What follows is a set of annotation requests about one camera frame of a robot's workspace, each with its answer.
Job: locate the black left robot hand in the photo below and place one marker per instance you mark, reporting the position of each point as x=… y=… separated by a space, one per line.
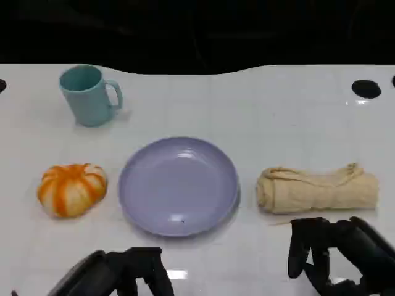
x=123 y=274

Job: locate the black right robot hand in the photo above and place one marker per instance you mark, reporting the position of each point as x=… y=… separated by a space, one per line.
x=345 y=256

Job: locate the beige towel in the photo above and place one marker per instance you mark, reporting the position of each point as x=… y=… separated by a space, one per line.
x=318 y=192

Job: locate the orange and white bread roll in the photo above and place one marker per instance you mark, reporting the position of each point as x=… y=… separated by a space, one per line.
x=72 y=189

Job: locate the lilac plate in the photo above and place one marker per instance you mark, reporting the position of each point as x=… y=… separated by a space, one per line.
x=179 y=188

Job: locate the pale green mug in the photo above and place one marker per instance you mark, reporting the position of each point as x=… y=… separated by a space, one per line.
x=86 y=98

